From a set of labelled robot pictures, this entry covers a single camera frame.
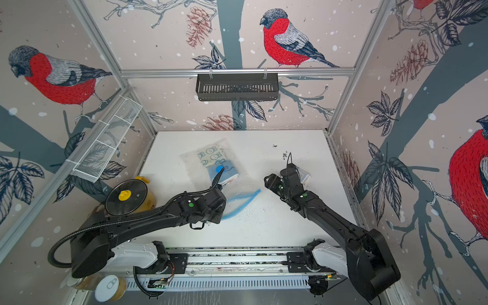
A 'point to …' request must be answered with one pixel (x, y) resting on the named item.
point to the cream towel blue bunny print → (210, 155)
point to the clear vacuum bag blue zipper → (239, 192)
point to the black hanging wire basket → (254, 86)
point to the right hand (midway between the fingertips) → (268, 178)
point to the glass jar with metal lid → (90, 282)
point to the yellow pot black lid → (130, 196)
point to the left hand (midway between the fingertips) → (223, 210)
